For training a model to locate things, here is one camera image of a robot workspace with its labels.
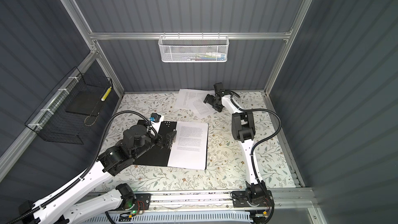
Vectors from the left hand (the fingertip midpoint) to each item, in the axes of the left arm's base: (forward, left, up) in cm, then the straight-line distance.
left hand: (168, 127), depth 70 cm
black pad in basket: (+15, +41, +3) cm, 44 cm away
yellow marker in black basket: (+21, +34, +2) cm, 40 cm away
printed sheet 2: (+33, -16, -26) cm, 45 cm away
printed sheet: (+46, -5, -25) cm, 53 cm away
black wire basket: (+9, +48, +2) cm, 49 cm away
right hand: (+32, -24, -23) cm, 46 cm away
